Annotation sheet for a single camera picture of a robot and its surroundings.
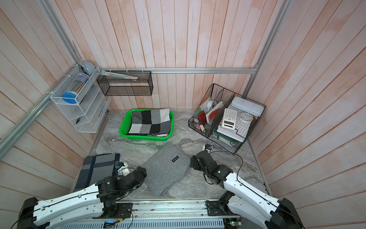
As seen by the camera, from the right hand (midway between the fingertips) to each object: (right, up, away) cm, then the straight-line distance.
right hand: (195, 158), depth 84 cm
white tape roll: (+33, +25, +4) cm, 41 cm away
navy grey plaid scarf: (-63, -6, +3) cm, 63 cm away
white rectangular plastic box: (+37, +32, +7) cm, 49 cm away
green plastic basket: (-49, +20, +17) cm, 56 cm away
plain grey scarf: (-17, -5, +1) cm, 18 cm away
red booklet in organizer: (+7, +26, +23) cm, 35 cm away
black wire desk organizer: (+18, +39, +30) cm, 52 cm away
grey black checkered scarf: (-28, +22, +19) cm, 40 cm away
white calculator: (+21, +24, +2) cm, 32 cm away
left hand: (-31, -9, -5) cm, 33 cm away
